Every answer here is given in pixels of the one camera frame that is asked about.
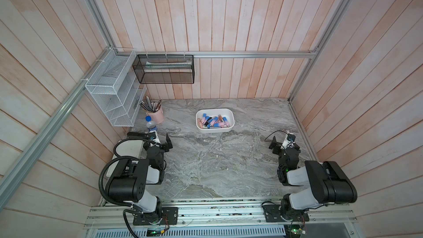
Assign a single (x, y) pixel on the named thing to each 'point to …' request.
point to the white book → (129, 147)
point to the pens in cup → (150, 106)
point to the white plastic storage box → (228, 113)
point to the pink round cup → (157, 116)
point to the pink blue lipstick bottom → (218, 125)
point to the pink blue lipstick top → (204, 117)
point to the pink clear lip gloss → (220, 118)
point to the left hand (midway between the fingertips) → (160, 136)
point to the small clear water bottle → (151, 125)
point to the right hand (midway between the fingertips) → (282, 137)
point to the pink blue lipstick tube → (226, 121)
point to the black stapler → (136, 135)
